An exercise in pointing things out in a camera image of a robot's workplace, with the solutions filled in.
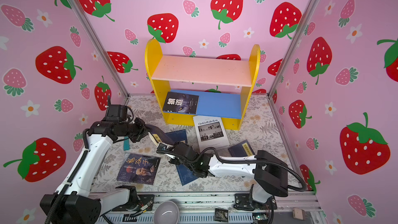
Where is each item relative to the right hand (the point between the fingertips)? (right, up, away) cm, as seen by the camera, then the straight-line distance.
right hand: (167, 144), depth 74 cm
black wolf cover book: (+4, +21, +21) cm, 30 cm away
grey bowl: (+1, -31, -4) cm, 31 cm away
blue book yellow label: (+8, -18, +7) cm, 21 cm away
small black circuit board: (+26, -30, -6) cm, 40 cm away
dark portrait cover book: (-18, -16, +9) cm, 26 cm away
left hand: (-7, +8, +1) cm, 11 cm away
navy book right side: (+41, -6, +16) cm, 45 cm away
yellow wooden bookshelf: (+35, +19, +22) cm, 45 cm away
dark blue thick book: (-5, +4, +1) cm, 6 cm away
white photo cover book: (+22, +3, +20) cm, 30 cm away
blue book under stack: (+1, +1, +21) cm, 21 cm away
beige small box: (+62, -31, -4) cm, 69 cm away
